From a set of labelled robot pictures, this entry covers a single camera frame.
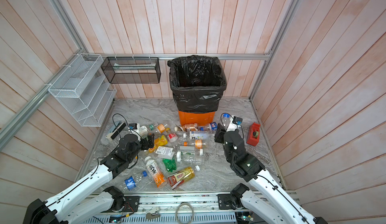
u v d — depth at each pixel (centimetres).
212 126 98
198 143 90
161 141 90
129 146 60
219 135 61
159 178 78
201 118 101
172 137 93
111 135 95
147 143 73
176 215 70
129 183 76
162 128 98
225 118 70
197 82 102
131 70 104
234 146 48
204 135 93
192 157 86
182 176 76
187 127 98
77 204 45
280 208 42
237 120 58
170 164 83
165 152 84
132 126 69
